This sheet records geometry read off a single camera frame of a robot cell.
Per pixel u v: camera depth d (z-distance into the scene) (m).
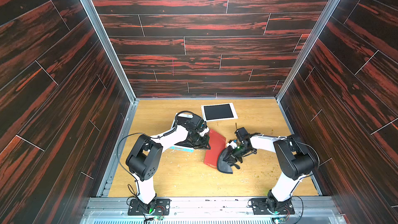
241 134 0.79
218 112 1.13
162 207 0.73
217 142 0.91
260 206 0.73
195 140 0.76
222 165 0.84
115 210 0.73
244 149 0.78
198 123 0.75
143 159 0.48
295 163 0.48
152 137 0.52
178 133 0.65
